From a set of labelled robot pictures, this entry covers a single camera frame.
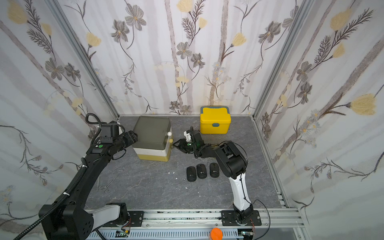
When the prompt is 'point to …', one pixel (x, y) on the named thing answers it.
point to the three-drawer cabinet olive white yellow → (154, 141)
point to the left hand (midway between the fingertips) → (135, 135)
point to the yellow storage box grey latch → (215, 120)
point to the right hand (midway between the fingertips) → (174, 142)
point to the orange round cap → (216, 234)
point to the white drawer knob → (169, 133)
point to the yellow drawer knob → (170, 140)
